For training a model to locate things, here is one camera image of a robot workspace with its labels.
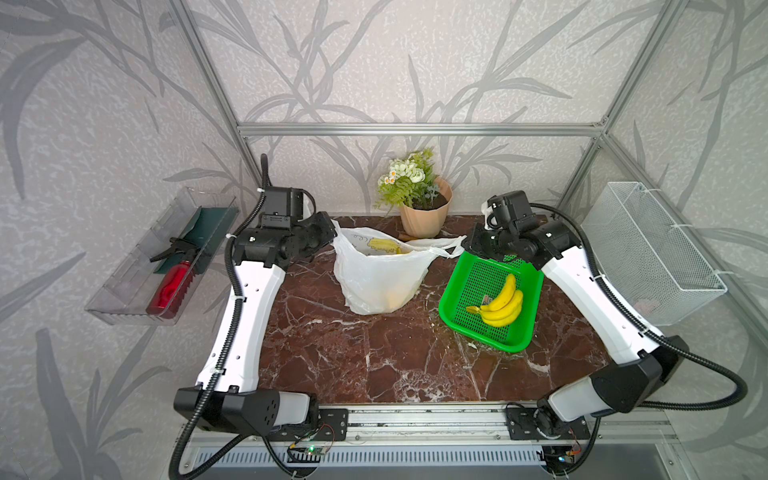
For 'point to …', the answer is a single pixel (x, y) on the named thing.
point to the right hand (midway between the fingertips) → (459, 240)
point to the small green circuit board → (312, 450)
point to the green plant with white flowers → (410, 181)
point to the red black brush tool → (173, 285)
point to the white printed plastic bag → (382, 273)
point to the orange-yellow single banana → (389, 245)
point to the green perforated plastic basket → (476, 281)
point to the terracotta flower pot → (427, 220)
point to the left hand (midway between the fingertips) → (339, 228)
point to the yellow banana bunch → (503, 310)
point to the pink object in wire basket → (645, 307)
